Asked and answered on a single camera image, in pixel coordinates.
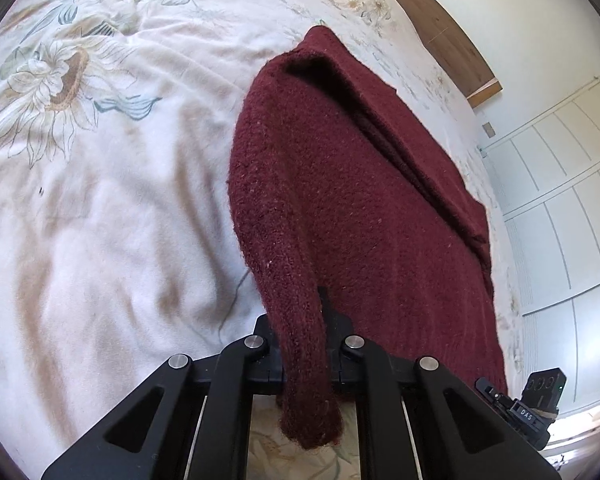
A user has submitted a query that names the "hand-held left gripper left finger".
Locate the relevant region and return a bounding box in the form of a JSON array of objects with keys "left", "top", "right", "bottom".
[{"left": 40, "top": 314, "right": 286, "bottom": 480}]

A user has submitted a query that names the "bed with floral duvet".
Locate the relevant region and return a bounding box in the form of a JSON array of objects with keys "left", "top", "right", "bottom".
[{"left": 0, "top": 0, "right": 526, "bottom": 480}]

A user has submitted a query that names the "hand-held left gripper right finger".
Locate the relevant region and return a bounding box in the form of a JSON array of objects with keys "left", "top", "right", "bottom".
[{"left": 317, "top": 286, "right": 562, "bottom": 480}]

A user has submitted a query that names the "dark red knit sweater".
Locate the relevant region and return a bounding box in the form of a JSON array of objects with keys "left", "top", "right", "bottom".
[{"left": 227, "top": 24, "right": 509, "bottom": 449}]

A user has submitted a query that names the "white wardrobe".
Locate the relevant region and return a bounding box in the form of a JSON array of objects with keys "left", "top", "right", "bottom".
[{"left": 480, "top": 76, "right": 600, "bottom": 417}]

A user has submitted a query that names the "wooden headboard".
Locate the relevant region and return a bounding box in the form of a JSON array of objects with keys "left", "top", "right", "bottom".
[{"left": 330, "top": 0, "right": 504, "bottom": 110}]

